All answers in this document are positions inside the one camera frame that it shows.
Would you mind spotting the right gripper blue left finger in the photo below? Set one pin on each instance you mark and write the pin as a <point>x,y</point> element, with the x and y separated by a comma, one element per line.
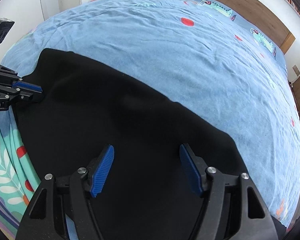
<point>100,170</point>

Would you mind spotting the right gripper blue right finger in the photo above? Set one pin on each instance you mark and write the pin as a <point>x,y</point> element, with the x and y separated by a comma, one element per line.
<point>193,167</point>

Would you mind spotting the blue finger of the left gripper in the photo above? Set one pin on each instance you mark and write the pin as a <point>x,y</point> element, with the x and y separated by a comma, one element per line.
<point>27,86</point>
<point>26,96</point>

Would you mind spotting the black pants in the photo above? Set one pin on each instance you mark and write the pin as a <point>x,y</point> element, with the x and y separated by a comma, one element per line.
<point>86,105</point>

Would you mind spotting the blue patterned bed cover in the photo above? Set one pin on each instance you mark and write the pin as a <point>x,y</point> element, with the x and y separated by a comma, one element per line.
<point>215,64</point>

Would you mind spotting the wooden headboard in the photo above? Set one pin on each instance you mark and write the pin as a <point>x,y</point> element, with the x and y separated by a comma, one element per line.
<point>258,14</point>

